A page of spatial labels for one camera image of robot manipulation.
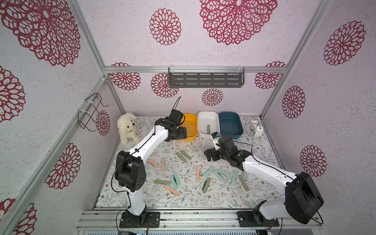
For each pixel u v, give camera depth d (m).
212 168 0.92
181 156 0.97
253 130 1.03
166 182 0.86
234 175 0.90
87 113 0.75
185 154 0.98
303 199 0.44
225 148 0.66
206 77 0.93
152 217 0.75
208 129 1.13
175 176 0.88
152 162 0.95
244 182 0.87
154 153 0.99
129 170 0.47
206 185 0.85
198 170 0.92
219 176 0.89
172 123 0.63
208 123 1.15
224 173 0.90
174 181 0.86
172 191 0.83
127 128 0.92
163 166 0.93
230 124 1.14
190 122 1.17
